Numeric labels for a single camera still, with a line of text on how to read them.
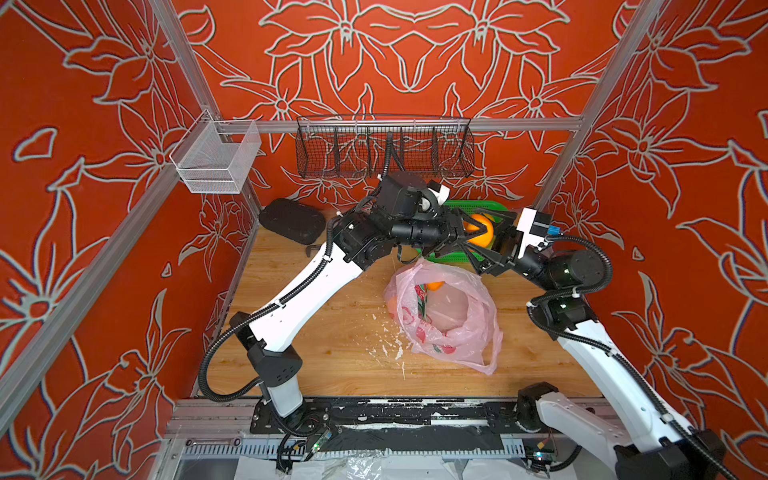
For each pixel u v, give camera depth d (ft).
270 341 1.34
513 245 1.71
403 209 1.51
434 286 3.03
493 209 1.86
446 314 2.96
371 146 3.25
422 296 2.88
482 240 1.77
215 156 3.03
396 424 2.39
